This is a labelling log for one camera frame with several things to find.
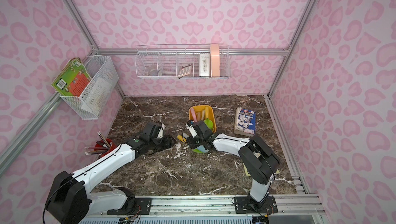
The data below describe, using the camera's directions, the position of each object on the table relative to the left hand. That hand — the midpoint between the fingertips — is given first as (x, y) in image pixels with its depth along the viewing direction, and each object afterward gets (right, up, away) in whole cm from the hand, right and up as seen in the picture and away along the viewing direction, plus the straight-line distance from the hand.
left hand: (174, 140), depth 83 cm
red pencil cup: (-39, -4, +1) cm, 40 cm away
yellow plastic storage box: (+14, +14, +21) cm, 29 cm away
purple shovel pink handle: (+10, +13, +18) cm, 24 cm away
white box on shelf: (+17, +43, +9) cm, 47 cm away
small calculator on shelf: (+5, +41, +11) cm, 42 cm away
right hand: (+7, -1, +7) cm, 10 cm away
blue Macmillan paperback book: (+43, +8, +18) cm, 47 cm away
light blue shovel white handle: (+15, -4, -3) cm, 16 cm away
